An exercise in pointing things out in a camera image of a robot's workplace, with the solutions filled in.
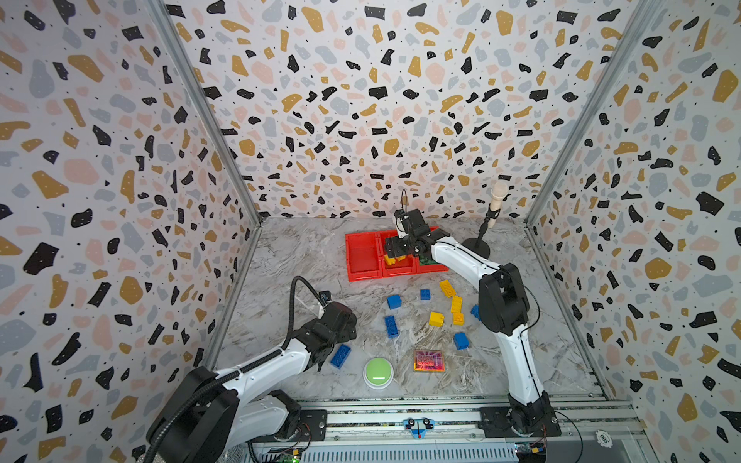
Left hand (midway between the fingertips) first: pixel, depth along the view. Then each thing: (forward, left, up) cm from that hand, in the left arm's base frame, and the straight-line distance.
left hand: (344, 320), depth 87 cm
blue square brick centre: (+9, -16, -5) cm, 19 cm away
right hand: (+27, -16, +8) cm, 32 cm away
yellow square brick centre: (+2, -29, -5) cm, 29 cm away
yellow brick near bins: (+25, -15, -4) cm, 29 cm away
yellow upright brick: (+6, -36, -3) cm, 37 cm away
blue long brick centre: (-1, -15, -4) cm, 15 cm away
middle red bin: (+23, -21, -4) cm, 32 cm away
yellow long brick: (+13, -34, -4) cm, 37 cm away
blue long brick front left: (-10, +1, -4) cm, 10 cm away
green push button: (-14, -10, -4) cm, 18 cm away
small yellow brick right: (+2, -36, -4) cm, 36 cm away
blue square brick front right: (-5, -36, -4) cm, 37 cm away
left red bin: (+28, -5, -4) cm, 28 cm away
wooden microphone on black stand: (+31, -49, -2) cm, 58 cm away
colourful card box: (-11, -25, -4) cm, 28 cm away
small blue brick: (+11, -26, -4) cm, 29 cm away
